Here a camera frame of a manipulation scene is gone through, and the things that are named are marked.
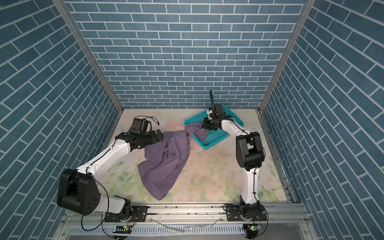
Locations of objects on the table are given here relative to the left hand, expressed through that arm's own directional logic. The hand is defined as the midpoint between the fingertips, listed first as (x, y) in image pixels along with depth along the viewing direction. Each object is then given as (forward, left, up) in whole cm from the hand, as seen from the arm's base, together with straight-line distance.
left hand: (158, 137), depth 87 cm
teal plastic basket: (+2, -35, -2) cm, 35 cm away
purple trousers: (-6, -4, -9) cm, 11 cm away
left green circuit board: (-43, +13, -17) cm, 48 cm away
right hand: (+13, -26, -3) cm, 29 cm away
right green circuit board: (-44, -50, -14) cm, 68 cm away
